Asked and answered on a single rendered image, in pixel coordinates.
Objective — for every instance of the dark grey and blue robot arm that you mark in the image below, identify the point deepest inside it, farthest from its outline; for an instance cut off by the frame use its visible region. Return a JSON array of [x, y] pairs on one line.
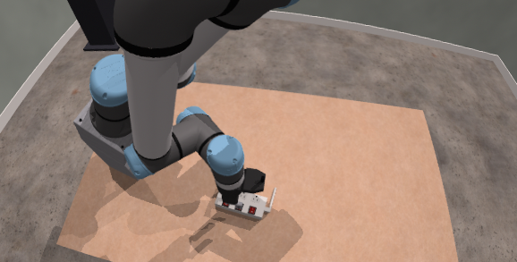
[[163, 29]]

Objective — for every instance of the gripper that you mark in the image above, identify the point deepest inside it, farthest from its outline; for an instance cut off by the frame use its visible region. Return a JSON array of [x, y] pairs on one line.
[[252, 181]]

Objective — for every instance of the white power strip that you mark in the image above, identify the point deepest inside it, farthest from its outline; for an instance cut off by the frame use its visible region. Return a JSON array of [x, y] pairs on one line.
[[252, 205]]

